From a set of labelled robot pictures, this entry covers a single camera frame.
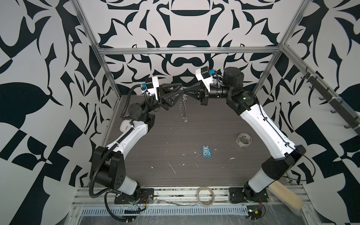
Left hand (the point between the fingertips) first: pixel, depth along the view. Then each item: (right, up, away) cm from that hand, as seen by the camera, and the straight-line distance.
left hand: (183, 85), depth 54 cm
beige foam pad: (+53, -53, +19) cm, 78 cm away
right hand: (+1, -2, +3) cm, 3 cm away
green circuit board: (+36, -60, +17) cm, 72 cm away
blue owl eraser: (+16, -35, +35) cm, 52 cm away
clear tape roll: (+16, -54, +19) cm, 59 cm away
